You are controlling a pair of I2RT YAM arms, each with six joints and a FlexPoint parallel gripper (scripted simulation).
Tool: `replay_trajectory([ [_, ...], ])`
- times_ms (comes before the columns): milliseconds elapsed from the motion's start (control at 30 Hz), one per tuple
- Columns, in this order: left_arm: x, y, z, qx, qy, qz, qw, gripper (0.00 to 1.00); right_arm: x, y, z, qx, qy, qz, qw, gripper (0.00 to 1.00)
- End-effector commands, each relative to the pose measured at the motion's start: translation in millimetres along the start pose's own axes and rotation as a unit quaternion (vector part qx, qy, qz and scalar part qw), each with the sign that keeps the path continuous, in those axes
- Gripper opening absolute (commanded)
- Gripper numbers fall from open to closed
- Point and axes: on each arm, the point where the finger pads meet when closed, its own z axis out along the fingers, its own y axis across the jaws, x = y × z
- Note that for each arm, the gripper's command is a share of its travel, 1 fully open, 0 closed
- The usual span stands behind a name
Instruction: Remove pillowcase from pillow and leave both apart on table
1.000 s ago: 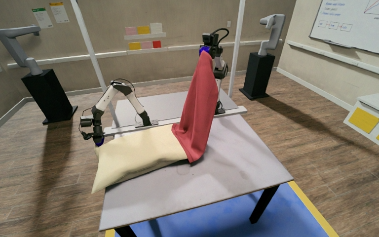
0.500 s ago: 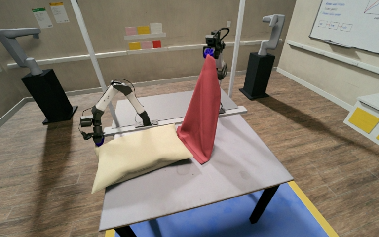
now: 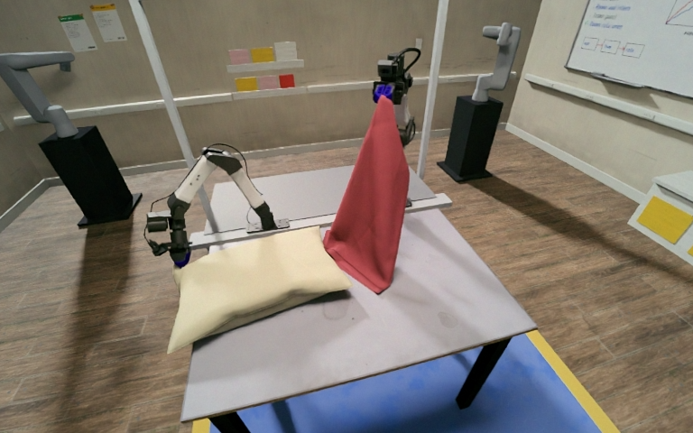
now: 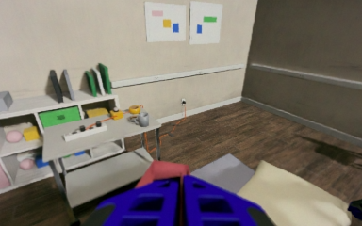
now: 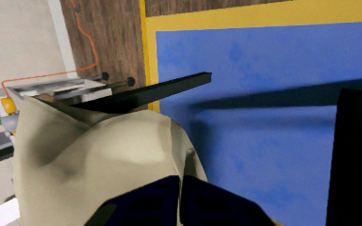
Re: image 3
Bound red pillowcase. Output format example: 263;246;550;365
323;95;410;294

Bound cream pillow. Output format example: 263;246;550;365
167;226;355;354

